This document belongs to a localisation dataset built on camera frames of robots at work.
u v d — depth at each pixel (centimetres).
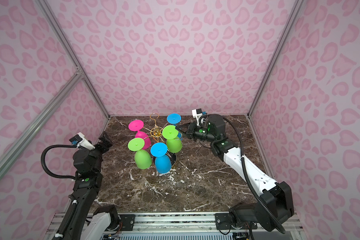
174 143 72
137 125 75
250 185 41
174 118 77
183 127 68
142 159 73
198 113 67
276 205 39
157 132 73
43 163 47
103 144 68
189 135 62
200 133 62
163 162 71
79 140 60
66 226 42
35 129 64
